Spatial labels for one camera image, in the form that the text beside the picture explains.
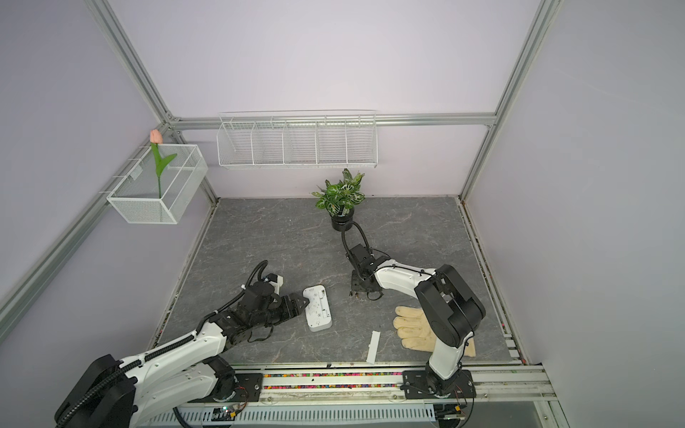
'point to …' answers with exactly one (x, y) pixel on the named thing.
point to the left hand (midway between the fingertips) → (302, 307)
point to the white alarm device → (317, 309)
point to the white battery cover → (373, 347)
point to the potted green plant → (339, 200)
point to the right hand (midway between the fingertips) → (360, 281)
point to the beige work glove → (416, 333)
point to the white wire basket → (136, 195)
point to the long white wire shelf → (299, 139)
